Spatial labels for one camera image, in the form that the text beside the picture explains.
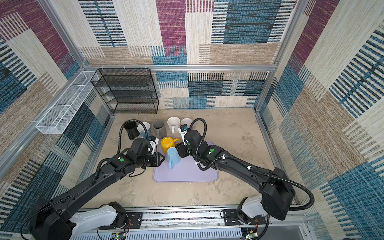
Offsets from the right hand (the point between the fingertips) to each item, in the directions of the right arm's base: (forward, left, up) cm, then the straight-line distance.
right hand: (180, 146), depth 79 cm
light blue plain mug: (-1, +5, -10) cm, 11 cm away
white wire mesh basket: (+6, +56, +16) cm, 59 cm away
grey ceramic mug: (+19, +15, -8) cm, 25 cm away
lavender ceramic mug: (+29, -3, -14) cm, 33 cm away
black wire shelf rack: (+50, +41, -2) cm, 64 cm away
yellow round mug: (+9, +9, -9) cm, 15 cm away
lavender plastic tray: (-4, -2, -22) cm, 23 cm away
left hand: (-4, +9, -3) cm, 10 cm away
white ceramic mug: (+24, +6, -10) cm, 27 cm away
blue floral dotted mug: (+20, +27, -9) cm, 35 cm away
